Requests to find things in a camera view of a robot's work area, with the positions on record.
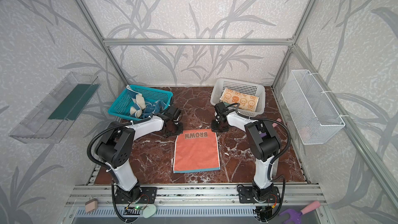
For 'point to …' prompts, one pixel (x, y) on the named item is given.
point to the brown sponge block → (91, 205)
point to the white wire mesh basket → (313, 118)
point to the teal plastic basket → (122, 105)
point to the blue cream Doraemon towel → (142, 110)
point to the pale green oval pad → (149, 210)
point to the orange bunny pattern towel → (246, 101)
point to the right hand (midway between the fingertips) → (214, 125)
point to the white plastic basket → (251, 88)
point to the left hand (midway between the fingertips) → (183, 127)
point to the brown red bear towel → (196, 150)
